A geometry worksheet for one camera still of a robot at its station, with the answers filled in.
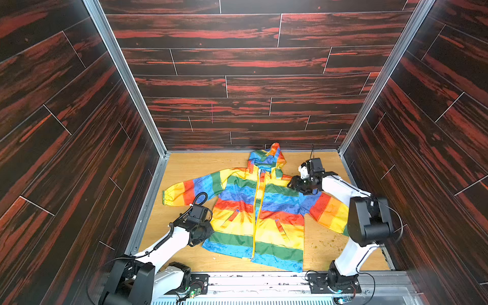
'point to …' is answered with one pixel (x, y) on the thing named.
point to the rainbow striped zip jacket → (258, 217)
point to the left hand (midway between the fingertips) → (212, 232)
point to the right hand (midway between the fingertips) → (295, 185)
